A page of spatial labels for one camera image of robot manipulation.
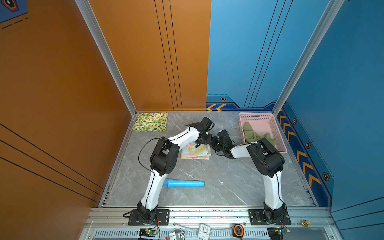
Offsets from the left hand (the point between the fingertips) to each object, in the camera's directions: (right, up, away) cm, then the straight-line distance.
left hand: (208, 140), depth 99 cm
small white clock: (-4, -39, -31) cm, 50 cm away
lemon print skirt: (-43, +13, +13) cm, 46 cm away
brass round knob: (+44, -36, -30) cm, 64 cm away
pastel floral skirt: (-13, -7, -4) cm, 15 cm away
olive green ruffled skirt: (+27, +2, -3) cm, 27 cm away
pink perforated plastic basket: (+41, +11, +13) cm, 45 cm away
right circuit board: (+30, -42, -29) cm, 59 cm away
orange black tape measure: (+11, -38, -32) cm, 51 cm away
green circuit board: (-30, -41, -29) cm, 59 cm away
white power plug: (-16, -36, -36) cm, 54 cm away
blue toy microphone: (-22, -22, -18) cm, 36 cm away
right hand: (-2, -1, +2) cm, 3 cm away
